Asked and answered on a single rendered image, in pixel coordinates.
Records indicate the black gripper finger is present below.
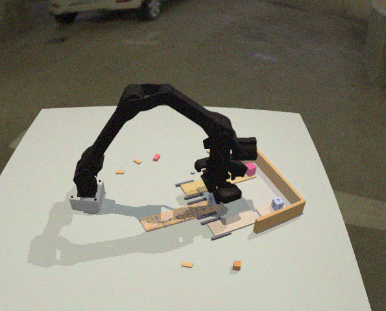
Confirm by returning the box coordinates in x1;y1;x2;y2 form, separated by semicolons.
201;175;217;193
212;189;221;204

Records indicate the tan u-shaped wooden enclosure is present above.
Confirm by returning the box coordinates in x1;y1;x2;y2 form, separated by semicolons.
227;146;307;233

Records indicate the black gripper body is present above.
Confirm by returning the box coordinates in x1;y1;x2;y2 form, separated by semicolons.
195;157;242;204

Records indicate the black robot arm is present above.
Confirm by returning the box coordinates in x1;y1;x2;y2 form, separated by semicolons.
73;83;258;198

